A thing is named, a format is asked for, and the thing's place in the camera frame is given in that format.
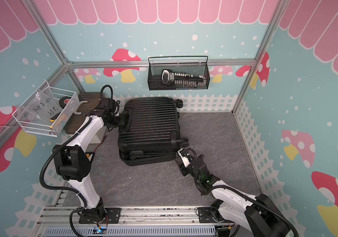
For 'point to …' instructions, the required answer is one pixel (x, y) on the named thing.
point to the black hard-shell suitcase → (151, 135)
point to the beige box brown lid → (89, 100)
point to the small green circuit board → (96, 230)
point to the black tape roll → (63, 101)
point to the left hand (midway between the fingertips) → (124, 123)
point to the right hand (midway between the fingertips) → (179, 158)
